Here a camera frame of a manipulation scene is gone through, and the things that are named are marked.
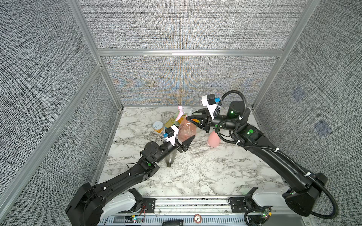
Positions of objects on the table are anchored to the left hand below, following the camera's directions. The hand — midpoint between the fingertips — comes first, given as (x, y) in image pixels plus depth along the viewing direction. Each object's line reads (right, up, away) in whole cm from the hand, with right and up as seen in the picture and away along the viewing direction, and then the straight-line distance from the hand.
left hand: (191, 130), depth 64 cm
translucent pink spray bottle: (-2, -1, +3) cm, 4 cm away
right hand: (-2, +7, -8) cm, 10 cm away
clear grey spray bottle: (-11, -19, +22) cm, 31 cm away
